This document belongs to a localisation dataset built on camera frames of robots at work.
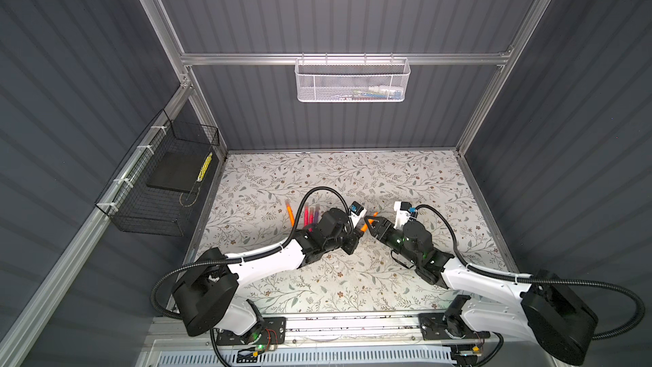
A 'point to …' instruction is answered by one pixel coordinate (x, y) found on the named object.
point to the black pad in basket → (178, 171)
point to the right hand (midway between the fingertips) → (369, 222)
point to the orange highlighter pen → (290, 213)
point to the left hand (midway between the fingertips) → (362, 230)
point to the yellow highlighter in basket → (205, 167)
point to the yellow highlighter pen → (370, 221)
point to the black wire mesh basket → (154, 188)
